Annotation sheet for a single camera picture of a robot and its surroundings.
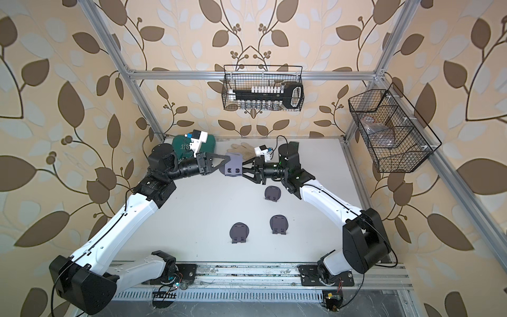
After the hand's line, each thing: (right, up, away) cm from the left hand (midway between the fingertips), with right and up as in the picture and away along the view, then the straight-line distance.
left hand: (226, 158), depth 62 cm
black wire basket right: (+62, +6, +12) cm, 63 cm away
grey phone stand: (+2, -32, +23) cm, 40 cm away
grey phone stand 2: (+19, -30, +25) cm, 43 cm away
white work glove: (+3, +4, +53) cm, 54 cm away
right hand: (+3, -5, +8) cm, 10 cm away
